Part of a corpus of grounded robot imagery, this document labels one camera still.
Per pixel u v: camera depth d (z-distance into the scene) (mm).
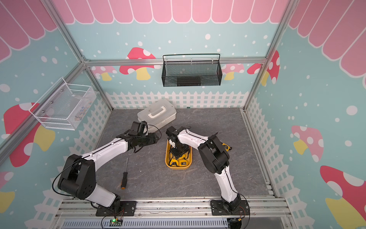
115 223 729
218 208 742
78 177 442
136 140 694
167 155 885
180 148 810
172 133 710
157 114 1006
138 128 714
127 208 743
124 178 850
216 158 553
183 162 875
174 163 872
